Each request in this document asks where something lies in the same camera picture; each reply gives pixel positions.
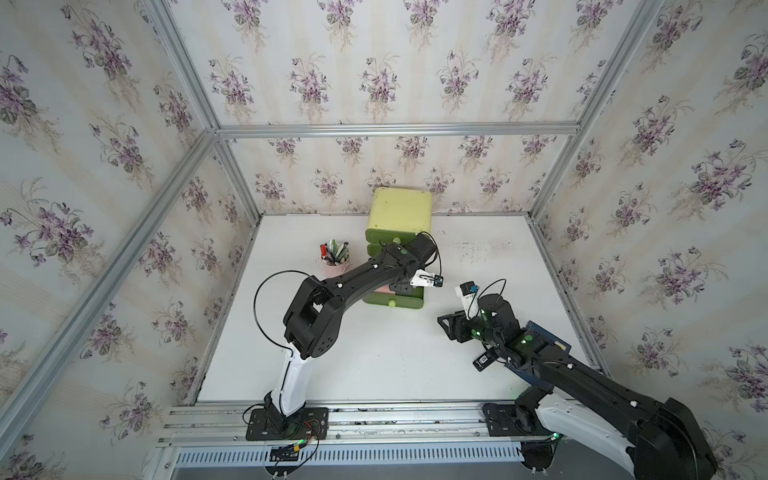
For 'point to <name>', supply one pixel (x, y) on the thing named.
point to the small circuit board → (287, 452)
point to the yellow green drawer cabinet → (396, 215)
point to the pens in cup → (334, 253)
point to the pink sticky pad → (384, 289)
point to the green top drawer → (388, 236)
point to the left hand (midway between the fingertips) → (403, 275)
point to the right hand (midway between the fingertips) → (450, 317)
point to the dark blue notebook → (551, 340)
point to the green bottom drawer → (397, 301)
